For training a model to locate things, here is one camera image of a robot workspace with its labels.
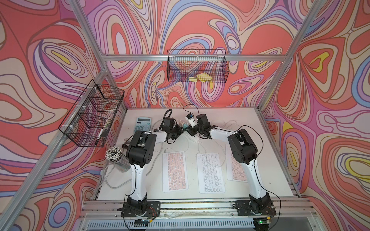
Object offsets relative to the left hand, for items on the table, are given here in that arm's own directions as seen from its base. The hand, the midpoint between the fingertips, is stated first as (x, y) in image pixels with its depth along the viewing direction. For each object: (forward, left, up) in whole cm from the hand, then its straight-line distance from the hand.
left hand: (185, 130), depth 103 cm
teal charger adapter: (+1, 0, +4) cm, 4 cm away
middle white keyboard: (-32, -15, -3) cm, 35 cm away
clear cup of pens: (-27, +37, +14) cm, 48 cm away
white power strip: (-6, -7, 0) cm, 9 cm away
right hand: (+1, -1, -1) cm, 2 cm away
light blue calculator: (+7, +33, -1) cm, 33 cm away
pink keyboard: (-33, +6, -3) cm, 33 cm away
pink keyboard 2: (-29, -31, -3) cm, 42 cm away
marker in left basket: (-21, +44, +22) cm, 54 cm away
